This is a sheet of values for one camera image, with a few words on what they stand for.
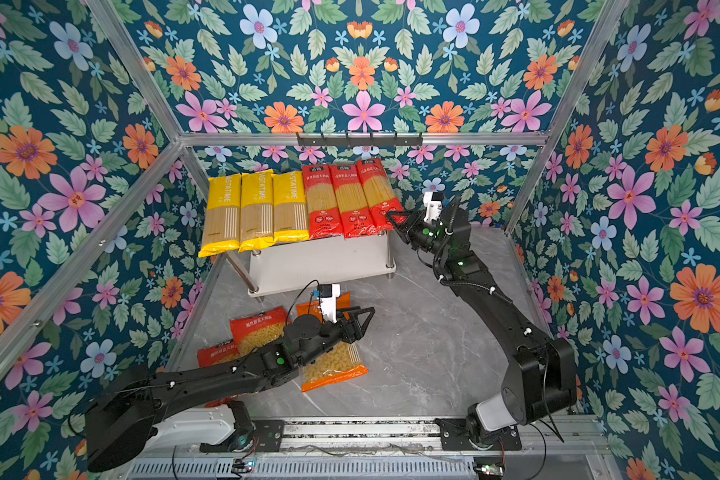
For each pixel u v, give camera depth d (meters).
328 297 0.67
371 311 0.71
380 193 0.77
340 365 0.84
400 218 0.71
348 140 0.91
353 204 0.76
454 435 0.73
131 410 0.41
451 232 0.56
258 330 0.86
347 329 0.65
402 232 0.68
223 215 0.73
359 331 0.67
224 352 0.84
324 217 0.72
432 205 0.70
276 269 0.98
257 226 0.70
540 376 0.42
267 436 0.74
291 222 0.72
